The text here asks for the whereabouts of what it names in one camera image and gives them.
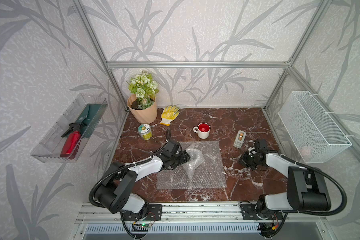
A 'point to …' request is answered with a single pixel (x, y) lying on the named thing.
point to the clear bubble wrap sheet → (204, 169)
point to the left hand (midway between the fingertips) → (188, 159)
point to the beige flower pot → (143, 110)
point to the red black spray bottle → (73, 136)
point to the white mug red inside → (203, 130)
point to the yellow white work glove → (169, 113)
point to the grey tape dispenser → (239, 139)
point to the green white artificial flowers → (145, 88)
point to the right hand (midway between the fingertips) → (237, 159)
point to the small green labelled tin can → (145, 131)
